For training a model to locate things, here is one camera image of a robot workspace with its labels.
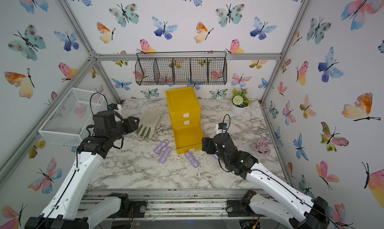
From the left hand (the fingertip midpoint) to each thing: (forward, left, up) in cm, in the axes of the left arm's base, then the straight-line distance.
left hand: (137, 120), depth 76 cm
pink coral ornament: (-7, -67, -17) cm, 69 cm away
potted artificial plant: (+22, -59, -11) cm, 64 cm away
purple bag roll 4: (-9, -40, -25) cm, 48 cm away
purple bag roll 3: (-10, -26, -25) cm, 37 cm away
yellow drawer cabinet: (+10, -24, -6) cm, 26 cm away
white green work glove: (+23, +6, -31) cm, 39 cm away
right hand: (-8, -36, -5) cm, 38 cm away
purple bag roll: (-2, -7, -25) cm, 26 cm away
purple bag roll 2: (-5, -12, -25) cm, 28 cm away
